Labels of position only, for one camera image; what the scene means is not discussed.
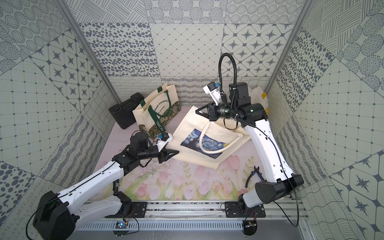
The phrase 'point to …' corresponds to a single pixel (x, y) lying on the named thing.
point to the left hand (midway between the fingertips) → (179, 150)
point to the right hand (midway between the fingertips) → (197, 114)
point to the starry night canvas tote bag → (207, 142)
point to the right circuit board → (249, 227)
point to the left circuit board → (120, 224)
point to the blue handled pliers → (255, 170)
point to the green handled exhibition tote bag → (157, 110)
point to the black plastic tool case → (123, 113)
